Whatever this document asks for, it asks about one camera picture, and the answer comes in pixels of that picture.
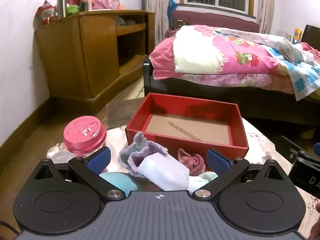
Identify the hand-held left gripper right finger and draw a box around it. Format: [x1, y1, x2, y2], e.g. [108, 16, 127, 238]
[191, 149, 292, 202]

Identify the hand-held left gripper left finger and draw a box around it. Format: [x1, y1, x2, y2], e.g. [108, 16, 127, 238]
[24, 147, 127, 201]

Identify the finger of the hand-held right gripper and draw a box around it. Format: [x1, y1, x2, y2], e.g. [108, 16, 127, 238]
[276, 135, 320, 167]

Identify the dark pink knit cloth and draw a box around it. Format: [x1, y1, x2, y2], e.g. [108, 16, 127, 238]
[177, 148, 205, 176]

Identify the pale mint cloth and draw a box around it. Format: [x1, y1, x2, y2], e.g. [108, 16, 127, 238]
[187, 171, 218, 193]

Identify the teal cloth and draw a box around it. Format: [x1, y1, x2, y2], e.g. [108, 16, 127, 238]
[100, 172, 138, 197]

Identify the purple knit cloth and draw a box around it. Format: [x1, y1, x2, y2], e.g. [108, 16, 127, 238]
[118, 131, 168, 178]

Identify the white cloth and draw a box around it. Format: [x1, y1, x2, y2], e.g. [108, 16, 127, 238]
[138, 152, 190, 191]

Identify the red cardboard box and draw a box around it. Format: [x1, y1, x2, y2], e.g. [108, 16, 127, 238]
[125, 92, 250, 159]

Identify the pink lid clear jar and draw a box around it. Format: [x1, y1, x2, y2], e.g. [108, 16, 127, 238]
[54, 116, 107, 167]

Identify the floral tablecloth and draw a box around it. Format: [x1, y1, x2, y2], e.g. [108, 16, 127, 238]
[46, 116, 320, 240]

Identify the pink cartoon quilt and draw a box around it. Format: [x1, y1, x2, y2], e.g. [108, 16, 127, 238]
[149, 24, 320, 96]

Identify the wooden cabinet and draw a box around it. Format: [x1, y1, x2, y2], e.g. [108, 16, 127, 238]
[35, 10, 156, 108]

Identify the dark wooden headboard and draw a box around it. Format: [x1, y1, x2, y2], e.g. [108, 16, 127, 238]
[301, 24, 320, 49]

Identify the grey cloth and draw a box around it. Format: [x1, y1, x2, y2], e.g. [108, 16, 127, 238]
[115, 16, 137, 27]

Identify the beige curtain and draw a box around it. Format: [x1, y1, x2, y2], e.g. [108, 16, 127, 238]
[255, 0, 278, 34]
[142, 0, 171, 46]

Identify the green plush toy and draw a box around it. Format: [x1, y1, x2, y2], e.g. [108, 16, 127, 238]
[66, 4, 80, 15]

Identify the red plush toy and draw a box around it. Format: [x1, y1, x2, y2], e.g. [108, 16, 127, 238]
[36, 0, 58, 25]

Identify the steel thermos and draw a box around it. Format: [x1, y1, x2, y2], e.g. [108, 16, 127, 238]
[57, 0, 67, 19]

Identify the dark bed frame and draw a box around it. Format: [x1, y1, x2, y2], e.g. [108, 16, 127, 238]
[143, 55, 320, 126]

